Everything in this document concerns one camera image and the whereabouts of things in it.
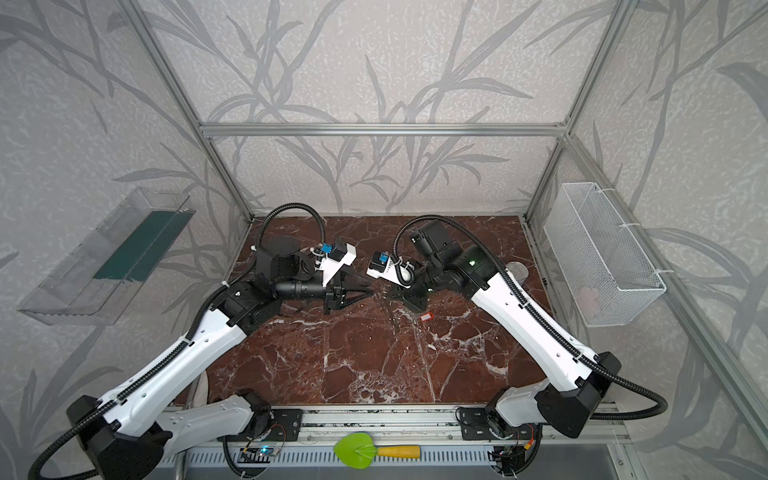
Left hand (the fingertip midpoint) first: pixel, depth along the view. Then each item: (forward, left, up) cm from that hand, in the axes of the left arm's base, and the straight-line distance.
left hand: (372, 282), depth 62 cm
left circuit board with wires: (-28, +27, -33) cm, 51 cm away
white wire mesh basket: (+1, -49, +3) cm, 49 cm away
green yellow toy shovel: (-27, +4, -30) cm, 41 cm away
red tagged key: (+7, -14, -34) cm, 38 cm away
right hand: (+3, -4, -5) cm, 7 cm away
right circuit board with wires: (-28, -34, -35) cm, 56 cm away
